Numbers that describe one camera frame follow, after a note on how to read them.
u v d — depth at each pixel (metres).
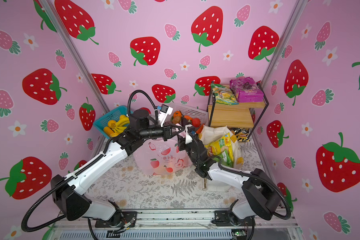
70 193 0.39
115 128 1.06
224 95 0.78
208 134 0.87
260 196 0.43
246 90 0.78
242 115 1.07
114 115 1.12
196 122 1.07
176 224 0.73
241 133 0.98
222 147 0.84
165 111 0.59
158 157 0.82
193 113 1.14
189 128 0.65
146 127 0.57
